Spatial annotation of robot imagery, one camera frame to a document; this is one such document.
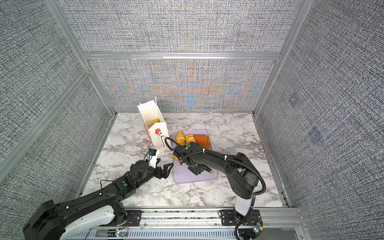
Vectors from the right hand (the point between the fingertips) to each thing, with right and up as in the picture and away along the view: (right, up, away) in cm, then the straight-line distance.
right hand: (202, 165), depth 85 cm
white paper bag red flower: (-26, +24, -5) cm, 36 cm away
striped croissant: (-14, +14, +15) cm, 25 cm away
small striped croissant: (-14, +7, -13) cm, 20 cm away
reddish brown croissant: (+1, +13, +14) cm, 19 cm away
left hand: (-19, +3, -5) cm, 20 cm away
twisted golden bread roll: (-8, +14, +15) cm, 22 cm away
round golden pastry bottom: (-30, +26, +18) cm, 44 cm away
